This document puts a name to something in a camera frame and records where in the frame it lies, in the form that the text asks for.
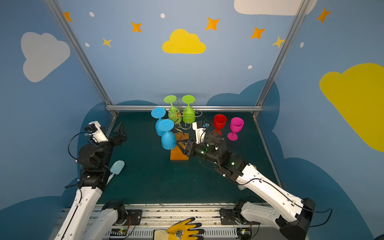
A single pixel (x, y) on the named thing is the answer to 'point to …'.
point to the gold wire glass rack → (182, 125)
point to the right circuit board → (244, 233)
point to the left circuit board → (118, 232)
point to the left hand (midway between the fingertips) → (111, 124)
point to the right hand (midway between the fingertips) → (179, 140)
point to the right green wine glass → (188, 114)
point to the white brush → (241, 187)
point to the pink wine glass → (236, 124)
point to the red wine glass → (220, 120)
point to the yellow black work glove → (182, 231)
